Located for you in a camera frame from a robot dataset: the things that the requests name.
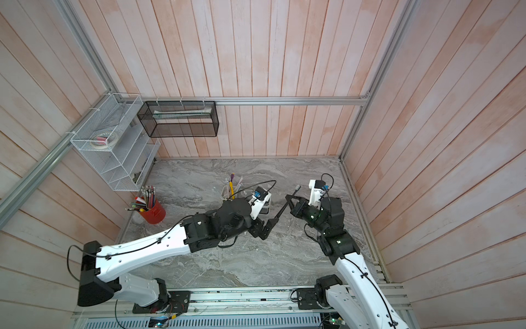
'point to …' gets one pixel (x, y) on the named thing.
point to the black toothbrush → (297, 188)
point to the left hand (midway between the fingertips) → (266, 216)
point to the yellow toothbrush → (231, 184)
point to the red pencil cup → (155, 215)
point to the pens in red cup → (146, 201)
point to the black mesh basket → (179, 119)
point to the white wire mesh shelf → (124, 166)
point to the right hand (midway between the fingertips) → (286, 196)
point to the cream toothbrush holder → (230, 191)
